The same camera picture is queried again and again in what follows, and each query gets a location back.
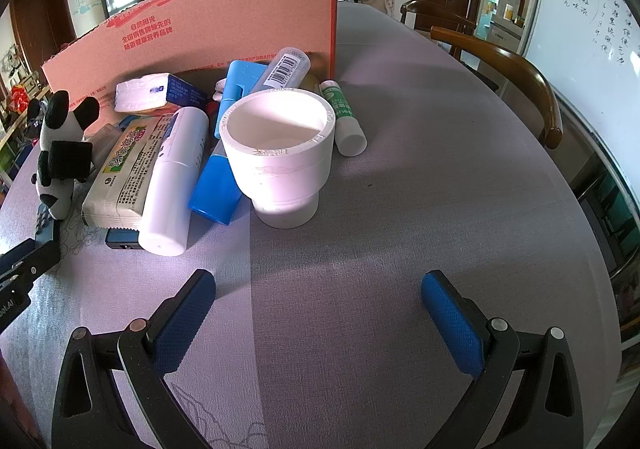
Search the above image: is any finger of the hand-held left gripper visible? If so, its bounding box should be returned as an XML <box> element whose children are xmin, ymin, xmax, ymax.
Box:
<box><xmin>0</xmin><ymin>203</ymin><xmax>62</xmax><ymax>287</ymax></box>

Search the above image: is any green and white glue stick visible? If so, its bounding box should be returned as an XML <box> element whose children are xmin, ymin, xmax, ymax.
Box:
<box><xmin>320</xmin><ymin>80</ymin><xmax>367</xmax><ymax>157</ymax></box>

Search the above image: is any white bottle with barcode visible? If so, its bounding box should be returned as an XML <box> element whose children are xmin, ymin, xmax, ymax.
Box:
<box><xmin>250</xmin><ymin>47</ymin><xmax>312</xmax><ymax>92</ymax></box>

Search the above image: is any dark wooden chair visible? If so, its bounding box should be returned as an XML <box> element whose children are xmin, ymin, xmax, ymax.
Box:
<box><xmin>400</xmin><ymin>0</ymin><xmax>481</xmax><ymax>64</ymax></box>

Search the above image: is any whiteboard with writing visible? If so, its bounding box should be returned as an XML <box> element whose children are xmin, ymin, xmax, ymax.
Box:
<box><xmin>520</xmin><ymin>0</ymin><xmax>640</xmax><ymax>190</ymax></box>

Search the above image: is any green label tissue packet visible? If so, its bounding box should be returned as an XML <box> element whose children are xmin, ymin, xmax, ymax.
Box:
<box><xmin>81</xmin><ymin>115</ymin><xmax>176</xmax><ymax>230</ymax></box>

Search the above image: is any white spray bottle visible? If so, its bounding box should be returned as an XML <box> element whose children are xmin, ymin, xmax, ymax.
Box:
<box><xmin>137</xmin><ymin>107</ymin><xmax>210</xmax><ymax>257</ymax></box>

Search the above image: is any panda plush toy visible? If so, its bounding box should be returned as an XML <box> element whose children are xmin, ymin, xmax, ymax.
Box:
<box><xmin>27</xmin><ymin>90</ymin><xmax>101</xmax><ymax>220</ymax></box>

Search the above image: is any dark blue device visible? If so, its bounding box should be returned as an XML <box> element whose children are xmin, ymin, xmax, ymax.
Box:
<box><xmin>105</xmin><ymin>228</ymin><xmax>141</xmax><ymax>250</ymax></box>

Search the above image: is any blue bottle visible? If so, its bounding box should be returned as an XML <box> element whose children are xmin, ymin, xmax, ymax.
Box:
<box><xmin>215</xmin><ymin>60</ymin><xmax>271</xmax><ymax>142</ymax></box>

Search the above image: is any white tissue packet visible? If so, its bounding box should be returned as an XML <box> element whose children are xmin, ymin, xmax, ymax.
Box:
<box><xmin>115</xmin><ymin>74</ymin><xmax>173</xmax><ymax>114</ymax></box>

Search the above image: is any blue capped tube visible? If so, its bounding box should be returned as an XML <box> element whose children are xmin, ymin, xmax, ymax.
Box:
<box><xmin>189</xmin><ymin>154</ymin><xmax>243</xmax><ymax>226</ymax></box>

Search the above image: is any purple floral cloth desktop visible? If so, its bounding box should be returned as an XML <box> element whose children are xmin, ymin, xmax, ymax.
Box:
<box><xmin>0</xmin><ymin>1</ymin><xmax>626</xmax><ymax>449</ymax></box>

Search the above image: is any brown wooden door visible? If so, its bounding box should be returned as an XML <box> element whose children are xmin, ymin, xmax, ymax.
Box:
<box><xmin>11</xmin><ymin>0</ymin><xmax>77</xmax><ymax>80</ymax></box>

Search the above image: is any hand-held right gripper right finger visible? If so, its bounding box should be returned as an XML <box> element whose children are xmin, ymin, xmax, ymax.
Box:
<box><xmin>420</xmin><ymin>270</ymin><xmax>601</xmax><ymax>449</ymax></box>

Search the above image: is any wooden armchair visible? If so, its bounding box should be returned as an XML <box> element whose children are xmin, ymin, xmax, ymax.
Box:
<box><xmin>430</xmin><ymin>26</ymin><xmax>563</xmax><ymax>150</ymax></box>

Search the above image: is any small blue carton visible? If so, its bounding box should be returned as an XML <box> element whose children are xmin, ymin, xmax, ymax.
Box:
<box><xmin>165</xmin><ymin>74</ymin><xmax>208</xmax><ymax>108</ymax></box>

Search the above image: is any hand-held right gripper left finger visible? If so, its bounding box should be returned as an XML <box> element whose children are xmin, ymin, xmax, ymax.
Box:
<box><xmin>50</xmin><ymin>269</ymin><xmax>236</xmax><ymax>449</ymax></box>

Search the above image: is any white plastic pipe fitting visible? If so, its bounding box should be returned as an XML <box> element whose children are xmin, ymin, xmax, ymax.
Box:
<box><xmin>220</xmin><ymin>88</ymin><xmax>335</xmax><ymax>230</ymax></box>

